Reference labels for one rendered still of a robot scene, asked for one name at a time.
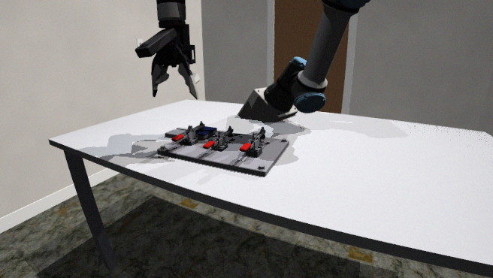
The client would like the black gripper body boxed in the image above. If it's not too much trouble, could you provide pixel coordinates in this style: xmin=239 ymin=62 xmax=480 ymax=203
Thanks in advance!
xmin=157 ymin=20 xmax=195 ymax=68

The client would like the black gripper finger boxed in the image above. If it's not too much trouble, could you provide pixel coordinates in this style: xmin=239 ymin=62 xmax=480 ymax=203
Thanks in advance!
xmin=151 ymin=53 xmax=169 ymax=97
xmin=177 ymin=50 xmax=200 ymax=99

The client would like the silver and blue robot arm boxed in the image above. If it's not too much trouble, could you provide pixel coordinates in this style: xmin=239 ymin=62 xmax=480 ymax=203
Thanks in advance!
xmin=135 ymin=0 xmax=370 ymax=113

